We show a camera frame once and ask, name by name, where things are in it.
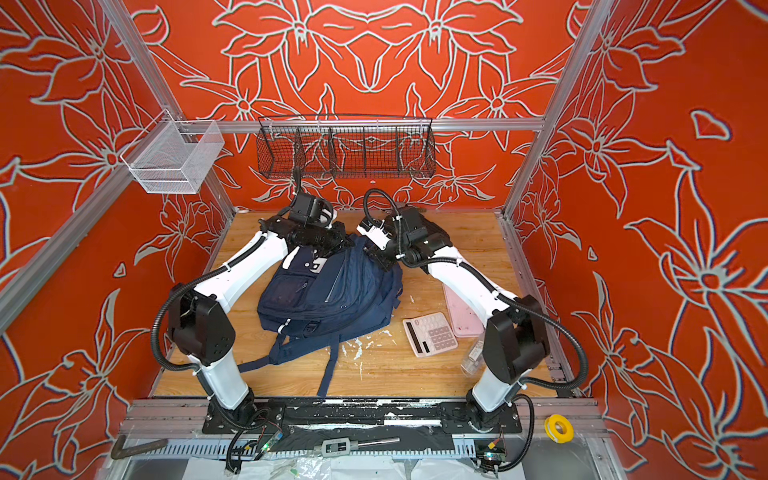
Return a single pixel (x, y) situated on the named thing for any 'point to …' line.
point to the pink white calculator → (430, 334)
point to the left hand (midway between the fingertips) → (356, 238)
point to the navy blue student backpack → (311, 297)
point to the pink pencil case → (464, 319)
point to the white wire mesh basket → (173, 156)
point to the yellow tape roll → (551, 431)
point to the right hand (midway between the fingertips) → (365, 249)
